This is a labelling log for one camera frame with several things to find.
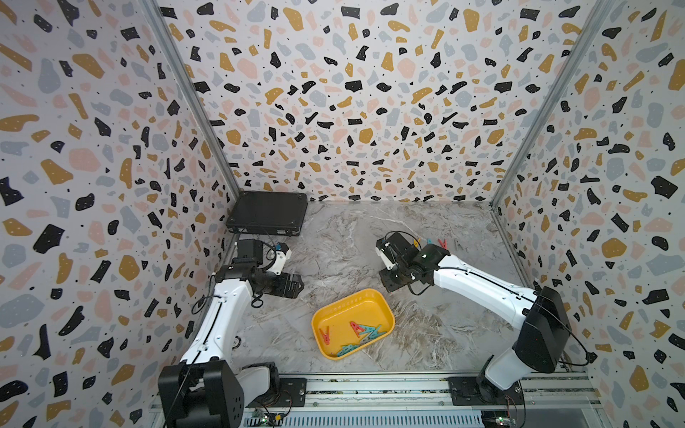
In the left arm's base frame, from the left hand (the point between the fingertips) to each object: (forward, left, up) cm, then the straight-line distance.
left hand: (289, 282), depth 82 cm
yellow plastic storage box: (-8, -19, -12) cm, 24 cm away
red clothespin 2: (+23, -56, -12) cm, 62 cm away
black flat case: (+45, +20, -16) cm, 52 cm away
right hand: (0, -29, 0) cm, 29 cm away
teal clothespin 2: (-17, -18, -11) cm, 27 cm away
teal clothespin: (-12, -26, -11) cm, 31 cm away
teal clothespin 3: (+25, -51, -14) cm, 59 cm away
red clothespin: (-12, -11, -13) cm, 21 cm away
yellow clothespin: (-3, -35, +22) cm, 42 cm away
